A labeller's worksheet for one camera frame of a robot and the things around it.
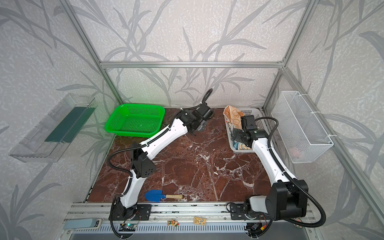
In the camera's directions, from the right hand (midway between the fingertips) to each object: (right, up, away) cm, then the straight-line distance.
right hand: (242, 132), depth 85 cm
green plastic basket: (-74, +7, +27) cm, 79 cm away
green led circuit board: (-59, -44, -14) cm, 75 cm away
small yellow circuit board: (-23, -42, -15) cm, 50 cm away
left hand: (-27, +10, 0) cm, 29 cm away
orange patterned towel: (-1, +10, +20) cm, 22 cm away
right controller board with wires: (+5, -46, -11) cm, 48 cm away
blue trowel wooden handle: (-48, -34, -6) cm, 59 cm away
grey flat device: (-78, -40, -18) cm, 89 cm away
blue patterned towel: (0, -9, +5) cm, 10 cm away
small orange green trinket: (-37, -42, -15) cm, 58 cm away
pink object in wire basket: (+22, -8, -13) cm, 27 cm away
